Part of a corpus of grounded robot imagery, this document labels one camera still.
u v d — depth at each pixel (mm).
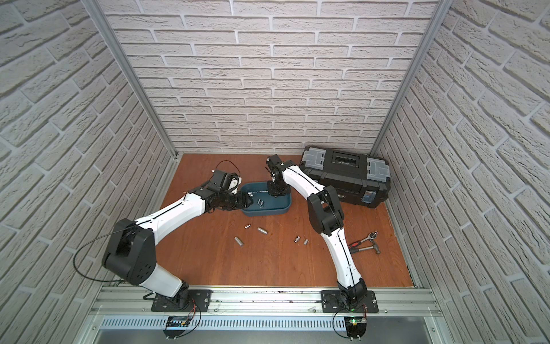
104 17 724
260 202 979
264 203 990
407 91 896
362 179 874
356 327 700
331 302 726
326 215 604
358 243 867
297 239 876
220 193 688
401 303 758
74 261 397
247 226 915
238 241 873
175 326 712
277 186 870
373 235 891
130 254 437
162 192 1061
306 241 874
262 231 902
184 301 669
